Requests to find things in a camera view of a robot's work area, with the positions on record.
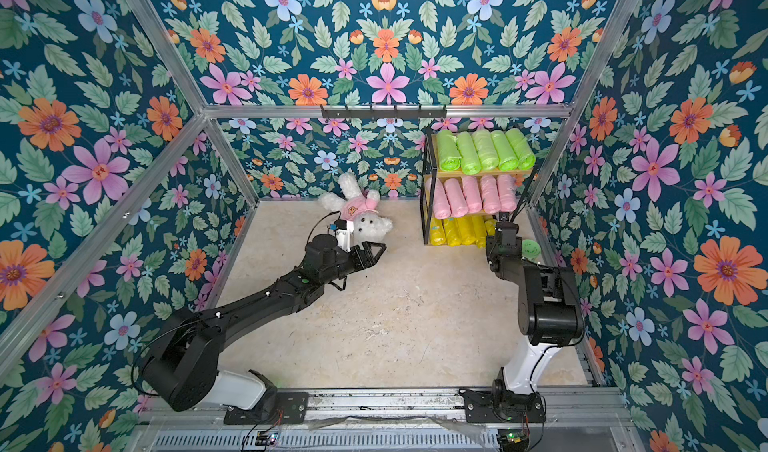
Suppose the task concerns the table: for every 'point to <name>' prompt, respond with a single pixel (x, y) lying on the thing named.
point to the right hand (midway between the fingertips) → (509, 236)
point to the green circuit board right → (513, 439)
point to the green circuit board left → (264, 438)
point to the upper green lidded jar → (530, 250)
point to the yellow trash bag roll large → (490, 225)
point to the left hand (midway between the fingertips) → (383, 248)
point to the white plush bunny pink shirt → (370, 226)
